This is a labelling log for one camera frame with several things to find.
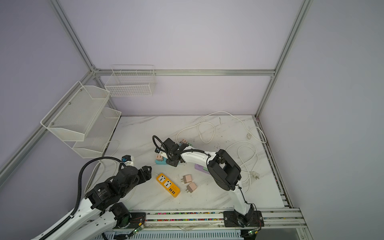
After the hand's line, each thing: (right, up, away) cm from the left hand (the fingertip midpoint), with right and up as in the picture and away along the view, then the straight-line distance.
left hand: (145, 171), depth 75 cm
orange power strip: (+11, -10, +7) cm, 16 cm away
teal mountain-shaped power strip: (+6, +1, +17) cm, 18 cm away
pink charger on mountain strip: (+4, +5, +13) cm, 14 cm away
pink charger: (+21, -7, +11) cm, 25 cm away
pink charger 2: (+24, -11, +7) cm, 27 cm away
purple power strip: (+29, -2, +14) cm, 32 cm away
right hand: (+11, +5, +17) cm, 20 cm away
